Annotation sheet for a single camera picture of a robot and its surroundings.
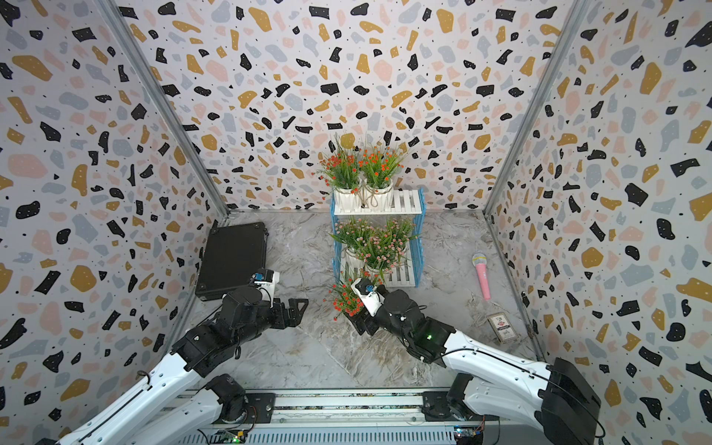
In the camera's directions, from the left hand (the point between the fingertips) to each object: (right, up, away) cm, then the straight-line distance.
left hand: (298, 300), depth 75 cm
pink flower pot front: (+23, +12, +14) cm, 29 cm away
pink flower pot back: (+14, +18, +15) cm, 28 cm away
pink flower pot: (+28, +18, +16) cm, 37 cm away
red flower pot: (+13, +2, -7) cm, 15 cm away
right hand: (+16, 0, -1) cm, 16 cm away
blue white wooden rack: (+30, +27, +11) cm, 42 cm away
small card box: (+61, -12, +13) cm, 64 cm away
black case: (-33, +11, +29) cm, 45 cm away
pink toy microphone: (+60, +8, +28) cm, 66 cm away
